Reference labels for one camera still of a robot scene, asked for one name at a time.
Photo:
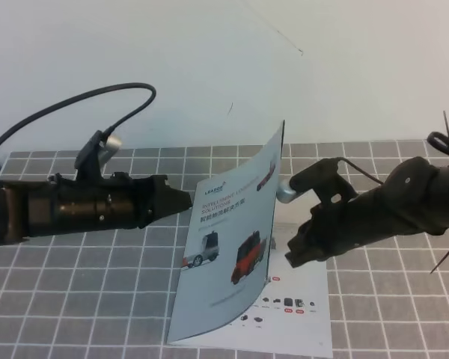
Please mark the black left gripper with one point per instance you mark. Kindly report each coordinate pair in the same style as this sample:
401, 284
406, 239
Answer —
118, 202

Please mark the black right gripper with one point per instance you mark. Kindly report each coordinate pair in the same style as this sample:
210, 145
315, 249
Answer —
320, 238

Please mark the white logistics brochure book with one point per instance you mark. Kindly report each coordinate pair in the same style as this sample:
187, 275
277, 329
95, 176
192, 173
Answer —
237, 295

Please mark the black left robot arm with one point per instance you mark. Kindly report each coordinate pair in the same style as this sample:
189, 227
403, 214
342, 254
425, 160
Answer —
30, 209

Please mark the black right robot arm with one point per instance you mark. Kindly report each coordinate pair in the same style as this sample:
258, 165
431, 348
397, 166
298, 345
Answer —
414, 199

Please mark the grey checked tablecloth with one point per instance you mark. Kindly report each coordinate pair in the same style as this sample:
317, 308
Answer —
110, 294

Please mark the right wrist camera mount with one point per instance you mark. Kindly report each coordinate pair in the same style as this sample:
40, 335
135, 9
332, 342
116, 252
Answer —
323, 179

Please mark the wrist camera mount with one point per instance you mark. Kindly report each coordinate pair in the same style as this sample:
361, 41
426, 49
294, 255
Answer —
323, 179
91, 159

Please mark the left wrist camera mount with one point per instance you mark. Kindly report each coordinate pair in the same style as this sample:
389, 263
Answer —
91, 159

